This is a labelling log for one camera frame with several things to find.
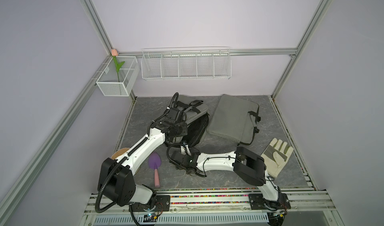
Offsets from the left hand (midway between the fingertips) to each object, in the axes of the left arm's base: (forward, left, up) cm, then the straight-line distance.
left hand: (185, 131), depth 83 cm
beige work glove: (-12, -53, -14) cm, 56 cm away
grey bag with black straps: (+9, -7, -3) cm, 12 cm away
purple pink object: (-10, +20, -16) cm, 27 cm away
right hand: (-10, +3, -15) cm, 18 cm away
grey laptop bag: (+14, -34, -11) cm, 39 cm away
